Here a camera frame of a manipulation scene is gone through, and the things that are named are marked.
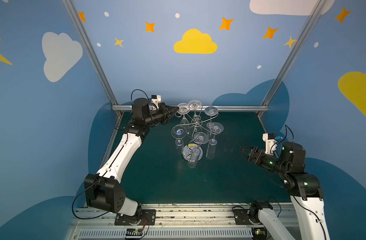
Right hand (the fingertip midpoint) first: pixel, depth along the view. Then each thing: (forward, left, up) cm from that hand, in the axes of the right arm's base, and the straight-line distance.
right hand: (246, 149), depth 67 cm
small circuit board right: (-28, -11, -33) cm, 45 cm away
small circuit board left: (-32, +52, -32) cm, 69 cm away
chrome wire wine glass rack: (+11, +24, +2) cm, 26 cm away
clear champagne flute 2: (+20, +15, +4) cm, 25 cm away
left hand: (+16, +32, +10) cm, 37 cm away
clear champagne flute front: (+3, +22, +3) cm, 22 cm away
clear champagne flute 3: (+9, +14, +3) cm, 17 cm away
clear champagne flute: (+6, +31, +3) cm, 32 cm away
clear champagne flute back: (+23, +24, +5) cm, 34 cm away
